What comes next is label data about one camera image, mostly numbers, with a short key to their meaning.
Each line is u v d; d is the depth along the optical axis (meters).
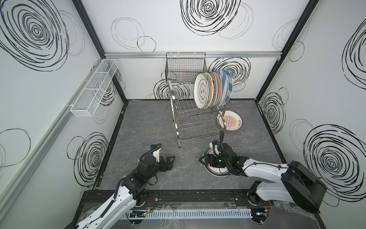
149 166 0.60
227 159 0.67
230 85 0.69
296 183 0.43
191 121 1.04
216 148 0.71
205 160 0.77
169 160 0.72
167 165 0.72
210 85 0.68
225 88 0.71
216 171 0.81
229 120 1.06
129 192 0.55
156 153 0.73
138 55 0.92
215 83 0.68
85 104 0.72
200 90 0.79
